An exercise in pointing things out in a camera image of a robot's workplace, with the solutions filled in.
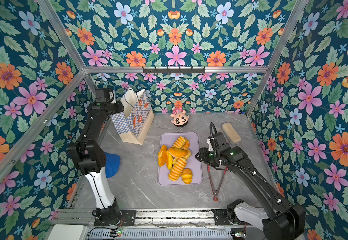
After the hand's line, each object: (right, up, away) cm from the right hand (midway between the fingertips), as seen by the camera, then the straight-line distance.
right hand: (198, 157), depth 75 cm
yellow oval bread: (-16, -4, +13) cm, 21 cm away
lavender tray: (-1, -8, +18) cm, 20 cm away
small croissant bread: (-6, -13, +10) cm, 18 cm away
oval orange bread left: (-21, -2, +14) cm, 26 cm away
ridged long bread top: (-9, +5, +18) cm, 21 cm away
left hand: (-46, +32, +15) cm, 58 cm away
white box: (-61, -33, -9) cm, 69 cm away
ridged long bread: (-10, -7, +9) cm, 16 cm away
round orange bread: (-10, 0, +13) cm, 16 cm away
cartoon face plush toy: (-10, +21, +31) cm, 39 cm away
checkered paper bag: (-38, +17, +13) cm, 43 cm away
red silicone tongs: (+10, -21, +5) cm, 23 cm away
